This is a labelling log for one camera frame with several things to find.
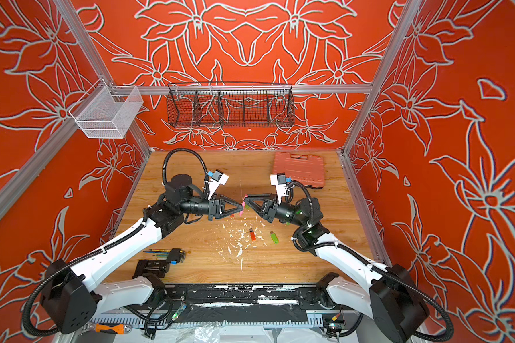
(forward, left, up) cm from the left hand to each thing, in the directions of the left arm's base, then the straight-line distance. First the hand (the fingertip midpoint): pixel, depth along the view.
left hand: (240, 208), depth 64 cm
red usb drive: (+4, -3, -28) cm, 29 cm away
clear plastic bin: (+43, +64, +4) cm, 77 cm away
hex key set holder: (-7, +27, -27) cm, 39 cm away
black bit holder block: (-12, +31, -26) cm, 42 cm away
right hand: (+1, -2, +2) cm, 3 cm away
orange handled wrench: (-31, +39, -28) cm, 57 cm away
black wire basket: (+55, +11, +2) cm, 56 cm away
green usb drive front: (+4, -12, -29) cm, 31 cm away
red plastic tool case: (+39, -30, -25) cm, 55 cm away
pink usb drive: (-2, 0, 0) cm, 2 cm away
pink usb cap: (+2, -1, +3) cm, 4 cm away
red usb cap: (-2, +2, -1) cm, 3 cm away
